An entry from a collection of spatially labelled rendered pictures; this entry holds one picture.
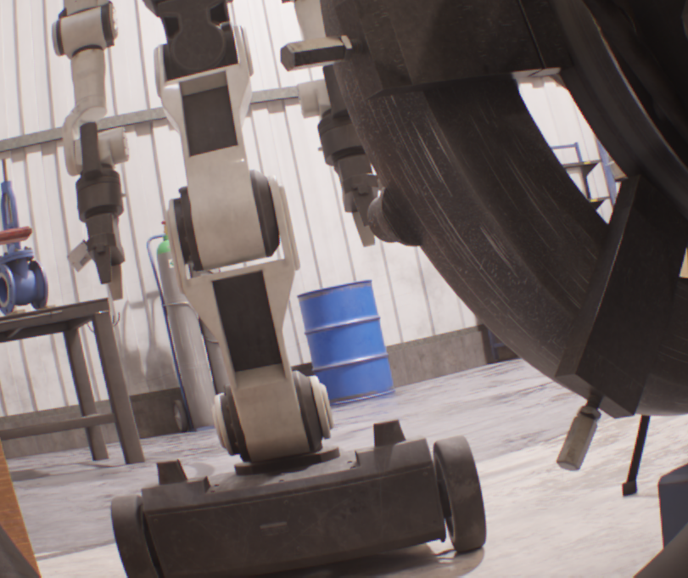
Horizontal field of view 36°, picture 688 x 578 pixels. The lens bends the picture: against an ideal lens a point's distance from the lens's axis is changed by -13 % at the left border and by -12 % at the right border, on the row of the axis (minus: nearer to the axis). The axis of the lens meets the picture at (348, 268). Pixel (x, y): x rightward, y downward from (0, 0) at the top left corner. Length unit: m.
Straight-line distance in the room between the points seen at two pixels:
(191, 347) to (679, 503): 8.22
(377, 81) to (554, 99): 10.46
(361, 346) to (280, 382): 7.03
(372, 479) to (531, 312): 0.88
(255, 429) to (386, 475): 0.31
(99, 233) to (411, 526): 0.70
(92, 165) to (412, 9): 1.19
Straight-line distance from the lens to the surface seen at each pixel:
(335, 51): 0.79
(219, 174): 1.88
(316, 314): 8.99
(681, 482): 0.63
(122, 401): 5.94
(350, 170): 1.92
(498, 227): 0.85
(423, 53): 0.83
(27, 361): 9.14
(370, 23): 0.81
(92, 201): 1.96
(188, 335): 8.79
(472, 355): 10.21
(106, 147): 2.00
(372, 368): 8.97
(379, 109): 0.87
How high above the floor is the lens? 0.36
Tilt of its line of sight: 4 degrees up
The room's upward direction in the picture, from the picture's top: 12 degrees counter-clockwise
